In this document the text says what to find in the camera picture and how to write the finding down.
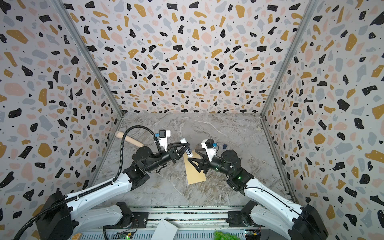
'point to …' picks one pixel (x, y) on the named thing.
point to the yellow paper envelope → (193, 175)
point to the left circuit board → (127, 235)
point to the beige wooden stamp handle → (119, 134)
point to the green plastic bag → (221, 235)
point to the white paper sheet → (165, 231)
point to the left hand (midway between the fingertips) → (188, 143)
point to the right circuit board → (250, 235)
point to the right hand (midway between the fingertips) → (190, 154)
